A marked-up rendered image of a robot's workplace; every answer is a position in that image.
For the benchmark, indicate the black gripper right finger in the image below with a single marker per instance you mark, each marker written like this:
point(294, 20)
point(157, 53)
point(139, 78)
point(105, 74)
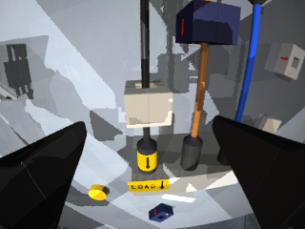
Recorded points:
point(269, 168)

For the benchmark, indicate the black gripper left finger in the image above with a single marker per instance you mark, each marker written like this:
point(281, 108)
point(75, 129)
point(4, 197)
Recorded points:
point(34, 181)

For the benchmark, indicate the yellow round disc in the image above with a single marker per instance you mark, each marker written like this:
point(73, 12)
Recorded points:
point(98, 191)

